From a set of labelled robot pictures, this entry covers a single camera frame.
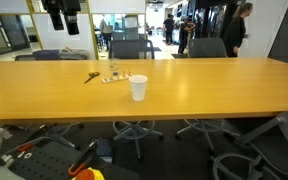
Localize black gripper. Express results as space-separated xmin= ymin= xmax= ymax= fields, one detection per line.
xmin=40 ymin=0 xmax=82 ymax=36

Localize clear glass cup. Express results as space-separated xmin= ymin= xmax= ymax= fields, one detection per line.
xmin=108 ymin=57 xmax=121 ymax=72

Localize white paper cup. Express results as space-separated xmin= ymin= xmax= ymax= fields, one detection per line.
xmin=128 ymin=74 xmax=149 ymax=102

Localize person in grey jacket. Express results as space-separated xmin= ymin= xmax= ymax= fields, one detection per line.
xmin=99 ymin=18 xmax=114 ymax=52

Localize grey mesh office chair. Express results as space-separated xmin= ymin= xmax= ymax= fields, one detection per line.
xmin=212 ymin=104 xmax=288 ymax=180
xmin=108 ymin=39 xmax=156 ymax=61
xmin=187 ymin=37 xmax=229 ymax=59

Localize person in dark clothes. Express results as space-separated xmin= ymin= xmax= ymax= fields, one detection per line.
xmin=162 ymin=13 xmax=176 ymax=46
xmin=177 ymin=17 xmax=196 ymax=55

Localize grey chair base with footring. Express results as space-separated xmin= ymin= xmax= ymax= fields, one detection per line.
xmin=112 ymin=119 xmax=165 ymax=162
xmin=174 ymin=118 xmax=242 ymax=154

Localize dark blue box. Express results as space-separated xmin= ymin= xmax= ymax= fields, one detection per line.
xmin=95 ymin=138 xmax=114 ymax=164

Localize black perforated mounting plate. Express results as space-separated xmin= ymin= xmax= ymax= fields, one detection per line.
xmin=2 ymin=138 xmax=95 ymax=180

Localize black framed glass doors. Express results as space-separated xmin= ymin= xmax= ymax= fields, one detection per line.
xmin=186 ymin=0 xmax=248 ymax=58

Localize yellow red emergency stop button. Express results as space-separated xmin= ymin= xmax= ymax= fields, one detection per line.
xmin=74 ymin=167 xmax=106 ymax=180

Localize woman in black with ponytail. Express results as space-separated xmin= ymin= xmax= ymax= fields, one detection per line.
xmin=223 ymin=2 xmax=254 ymax=58

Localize orange handled scissors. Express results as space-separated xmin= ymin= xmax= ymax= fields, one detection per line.
xmin=83 ymin=71 xmax=101 ymax=85

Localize black clamp orange handle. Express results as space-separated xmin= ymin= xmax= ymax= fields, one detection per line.
xmin=67 ymin=140 xmax=98 ymax=178

